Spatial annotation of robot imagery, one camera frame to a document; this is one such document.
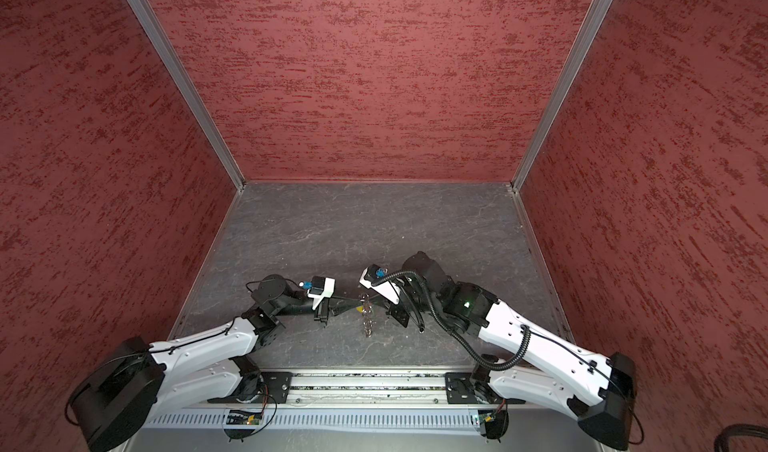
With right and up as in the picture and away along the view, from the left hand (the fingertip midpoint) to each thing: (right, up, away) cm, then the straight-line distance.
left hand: (361, 304), depth 69 cm
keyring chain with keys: (+2, -1, -2) cm, 2 cm away
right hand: (+3, 0, -1) cm, 4 cm away
